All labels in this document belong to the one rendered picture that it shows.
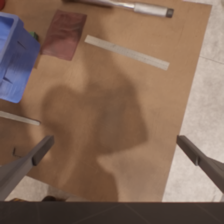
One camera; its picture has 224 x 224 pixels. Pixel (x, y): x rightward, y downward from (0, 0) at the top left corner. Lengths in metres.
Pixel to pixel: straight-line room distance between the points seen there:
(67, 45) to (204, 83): 0.85
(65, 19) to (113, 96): 0.37
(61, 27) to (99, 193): 0.63
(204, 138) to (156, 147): 0.58
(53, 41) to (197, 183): 1.04
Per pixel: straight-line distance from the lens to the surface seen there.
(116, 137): 0.57
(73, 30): 0.73
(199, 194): 1.15
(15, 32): 0.47
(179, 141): 0.17
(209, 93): 1.17
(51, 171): 0.65
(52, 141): 0.17
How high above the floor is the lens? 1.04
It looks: 78 degrees down
